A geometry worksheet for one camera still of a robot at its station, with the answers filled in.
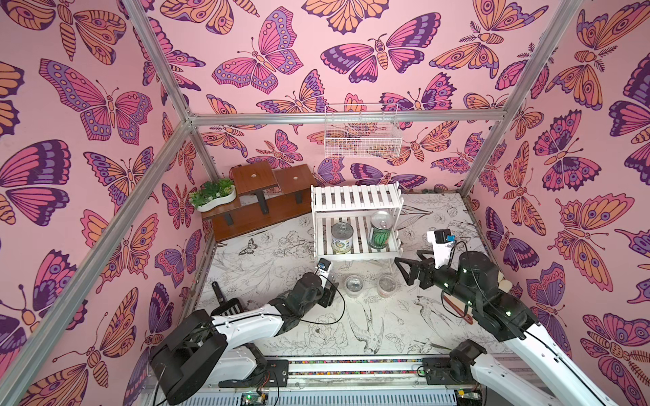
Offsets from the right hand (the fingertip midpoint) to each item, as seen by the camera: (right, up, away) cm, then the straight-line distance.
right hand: (404, 257), depth 68 cm
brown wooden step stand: (-50, +21, +52) cm, 75 cm away
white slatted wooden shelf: (-10, +9, +27) cm, 30 cm away
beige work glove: (+42, -13, +22) cm, 49 cm away
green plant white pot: (-63, +19, +23) cm, 70 cm away
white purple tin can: (-16, +4, +12) cm, 21 cm away
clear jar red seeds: (-1, -12, +17) cm, 21 cm away
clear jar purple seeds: (-12, -13, +17) cm, 25 cm away
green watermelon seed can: (-4, +9, +11) cm, 15 cm away
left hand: (-20, -10, +18) cm, 28 cm away
